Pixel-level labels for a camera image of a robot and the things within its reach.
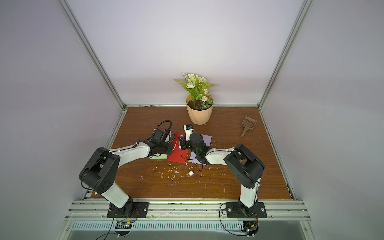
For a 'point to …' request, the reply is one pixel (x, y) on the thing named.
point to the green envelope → (157, 156)
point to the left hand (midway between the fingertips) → (173, 147)
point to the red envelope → (177, 155)
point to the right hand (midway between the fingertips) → (180, 132)
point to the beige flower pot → (198, 117)
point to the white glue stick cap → (191, 173)
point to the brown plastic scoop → (249, 123)
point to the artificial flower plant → (197, 86)
